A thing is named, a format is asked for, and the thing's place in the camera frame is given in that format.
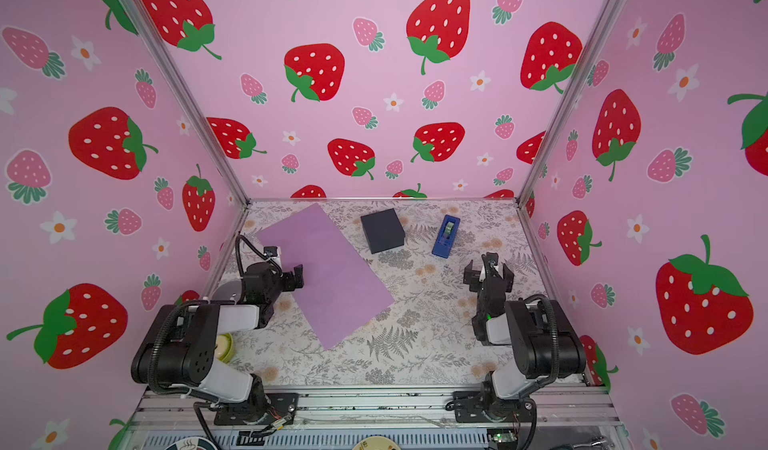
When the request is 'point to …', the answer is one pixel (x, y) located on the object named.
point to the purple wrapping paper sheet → (340, 292)
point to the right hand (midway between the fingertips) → (490, 263)
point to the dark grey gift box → (383, 230)
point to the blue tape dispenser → (446, 236)
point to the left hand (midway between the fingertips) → (286, 265)
